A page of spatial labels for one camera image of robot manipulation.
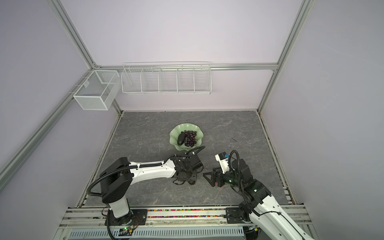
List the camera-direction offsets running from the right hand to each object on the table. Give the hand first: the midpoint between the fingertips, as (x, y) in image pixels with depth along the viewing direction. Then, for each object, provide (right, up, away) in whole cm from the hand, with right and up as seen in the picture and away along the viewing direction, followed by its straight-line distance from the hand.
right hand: (209, 173), depth 74 cm
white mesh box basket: (-72, +47, +24) cm, 89 cm away
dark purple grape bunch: (-11, +14, +23) cm, 29 cm away
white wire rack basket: (-26, +55, +23) cm, 65 cm away
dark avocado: (-17, +15, +26) cm, 35 cm away
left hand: (-9, -6, +10) cm, 14 cm away
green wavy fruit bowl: (-21, +20, +29) cm, 41 cm away
